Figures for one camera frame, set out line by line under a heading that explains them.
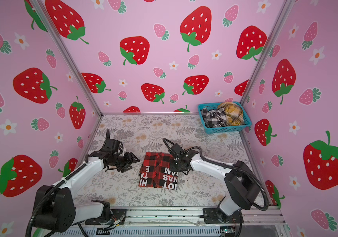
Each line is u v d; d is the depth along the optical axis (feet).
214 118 3.46
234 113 3.52
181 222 2.40
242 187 1.43
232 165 1.57
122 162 2.43
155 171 2.76
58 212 1.33
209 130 3.40
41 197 1.39
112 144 2.29
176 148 2.24
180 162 2.10
